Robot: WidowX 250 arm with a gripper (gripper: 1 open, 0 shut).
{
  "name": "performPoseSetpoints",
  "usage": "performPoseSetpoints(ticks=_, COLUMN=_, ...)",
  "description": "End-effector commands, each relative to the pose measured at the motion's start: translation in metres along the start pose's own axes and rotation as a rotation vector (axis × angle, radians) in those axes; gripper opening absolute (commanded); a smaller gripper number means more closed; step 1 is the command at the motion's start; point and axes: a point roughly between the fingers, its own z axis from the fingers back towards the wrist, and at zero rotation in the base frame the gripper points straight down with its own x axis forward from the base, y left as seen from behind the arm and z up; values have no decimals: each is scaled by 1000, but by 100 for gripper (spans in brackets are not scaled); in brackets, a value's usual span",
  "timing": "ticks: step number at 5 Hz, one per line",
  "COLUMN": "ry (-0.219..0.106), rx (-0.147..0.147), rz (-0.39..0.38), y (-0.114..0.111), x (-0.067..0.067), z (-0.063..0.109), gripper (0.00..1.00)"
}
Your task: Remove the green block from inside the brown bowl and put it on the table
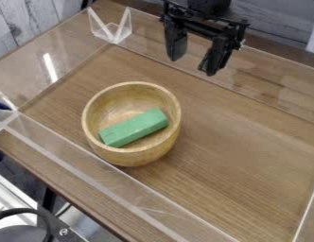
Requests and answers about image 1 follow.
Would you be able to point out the blue object at left edge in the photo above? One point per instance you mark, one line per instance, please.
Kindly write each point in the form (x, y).
(5, 107)

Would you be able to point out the brown wooden bowl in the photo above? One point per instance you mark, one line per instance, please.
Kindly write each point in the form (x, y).
(135, 153)

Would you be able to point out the green rectangular block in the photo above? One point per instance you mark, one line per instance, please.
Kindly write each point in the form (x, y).
(135, 128)

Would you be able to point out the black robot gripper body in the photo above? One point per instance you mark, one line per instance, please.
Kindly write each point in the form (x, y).
(210, 18)

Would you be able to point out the clear acrylic tray enclosure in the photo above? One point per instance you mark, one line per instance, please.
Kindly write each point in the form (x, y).
(235, 182)

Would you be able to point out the black metal table leg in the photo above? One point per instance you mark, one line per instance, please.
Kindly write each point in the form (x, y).
(49, 200)

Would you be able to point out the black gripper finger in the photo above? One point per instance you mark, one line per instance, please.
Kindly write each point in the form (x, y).
(176, 38)
(217, 56)

